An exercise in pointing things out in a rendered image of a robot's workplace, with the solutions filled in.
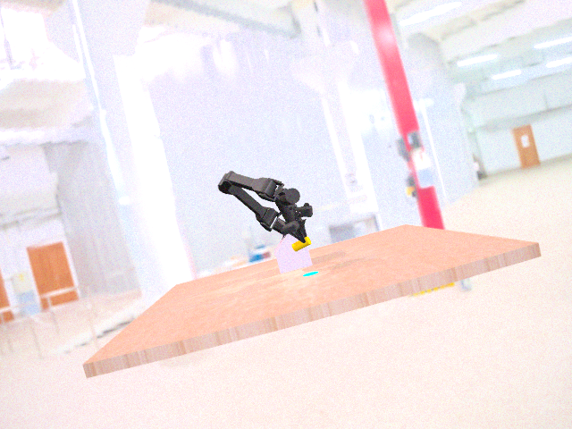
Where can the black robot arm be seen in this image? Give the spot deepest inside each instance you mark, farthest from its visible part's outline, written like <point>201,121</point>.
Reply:
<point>234,184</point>

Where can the yellow cylinder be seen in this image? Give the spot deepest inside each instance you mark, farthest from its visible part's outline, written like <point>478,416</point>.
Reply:
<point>299,245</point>

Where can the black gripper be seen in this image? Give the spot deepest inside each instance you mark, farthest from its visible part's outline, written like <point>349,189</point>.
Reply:
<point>295,228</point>

